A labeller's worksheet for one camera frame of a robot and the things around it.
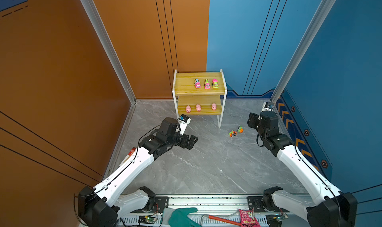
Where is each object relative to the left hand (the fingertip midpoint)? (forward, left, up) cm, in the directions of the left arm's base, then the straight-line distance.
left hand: (190, 134), depth 76 cm
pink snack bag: (-34, -27, -19) cm, 47 cm away
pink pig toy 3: (+22, -14, -2) cm, 26 cm away
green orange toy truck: (+12, -27, -18) cm, 35 cm away
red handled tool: (-36, -23, -20) cm, 47 cm away
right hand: (+10, -33, +4) cm, 35 cm away
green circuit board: (-34, +20, -22) cm, 46 cm away
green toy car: (+16, -33, -18) cm, 41 cm away
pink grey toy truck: (+23, -3, +14) cm, 27 cm away
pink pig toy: (+20, +2, -3) cm, 20 cm away
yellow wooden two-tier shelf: (+19, -4, +10) cm, 22 cm away
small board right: (-33, -45, -18) cm, 58 cm away
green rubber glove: (-34, +5, -20) cm, 40 cm away
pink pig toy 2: (+21, -4, -3) cm, 22 cm away
